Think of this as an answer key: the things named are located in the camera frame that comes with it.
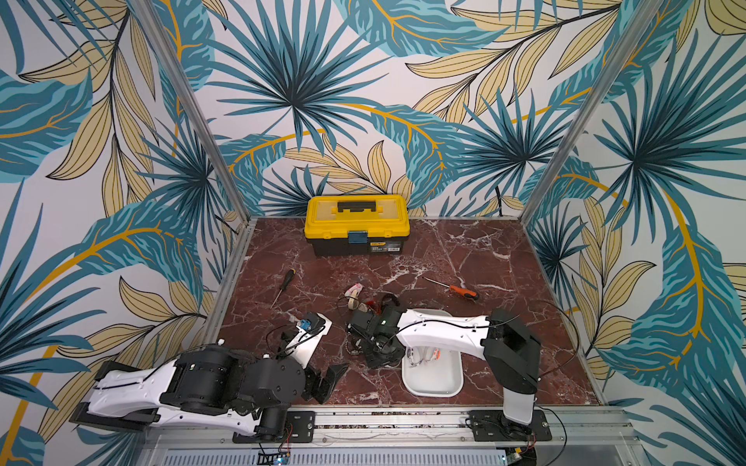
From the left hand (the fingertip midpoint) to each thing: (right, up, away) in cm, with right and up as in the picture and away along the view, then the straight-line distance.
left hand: (327, 362), depth 60 cm
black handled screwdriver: (-21, +11, +40) cm, 47 cm away
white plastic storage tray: (+28, -13, +23) cm, 39 cm away
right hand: (+10, -8, +23) cm, 26 cm away
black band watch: (+16, +7, +38) cm, 42 cm away
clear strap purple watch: (+21, -8, +24) cm, 33 cm away
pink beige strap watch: (+3, +8, +33) cm, 34 cm away
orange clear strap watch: (+27, -7, +24) cm, 37 cm away
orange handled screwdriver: (+40, +8, +38) cm, 56 cm away
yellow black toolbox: (+4, +31, +38) cm, 49 cm away
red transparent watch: (+9, +5, +34) cm, 35 cm away
